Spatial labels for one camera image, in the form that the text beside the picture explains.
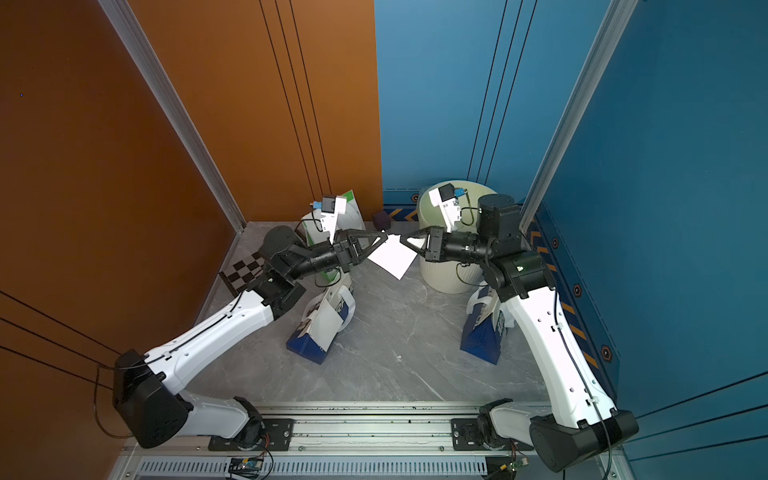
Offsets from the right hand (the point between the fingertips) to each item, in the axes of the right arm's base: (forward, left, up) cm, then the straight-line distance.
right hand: (405, 240), depth 60 cm
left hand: (0, +4, +1) cm, 4 cm away
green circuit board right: (-33, -25, -42) cm, 59 cm away
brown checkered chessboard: (+18, +57, -37) cm, 70 cm away
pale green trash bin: (+20, -15, -39) cm, 46 cm away
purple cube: (+45, +8, -37) cm, 59 cm away
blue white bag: (0, +16, -22) cm, 27 cm away
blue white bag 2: (-7, -20, -21) cm, 30 cm away
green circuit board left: (-34, +39, -44) cm, 68 cm away
